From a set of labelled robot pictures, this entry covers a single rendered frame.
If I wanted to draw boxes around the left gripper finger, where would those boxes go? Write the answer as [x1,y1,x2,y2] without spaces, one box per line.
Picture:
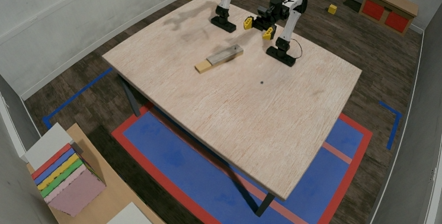
[244,18,252,30]
[262,27,273,40]

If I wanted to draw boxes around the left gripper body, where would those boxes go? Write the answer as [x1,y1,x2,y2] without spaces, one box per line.
[245,16,277,40]

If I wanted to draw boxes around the light wooden beam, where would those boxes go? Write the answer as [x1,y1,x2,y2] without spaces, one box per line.
[194,52,244,74]

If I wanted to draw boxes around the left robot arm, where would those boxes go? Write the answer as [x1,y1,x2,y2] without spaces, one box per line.
[257,0,307,65]

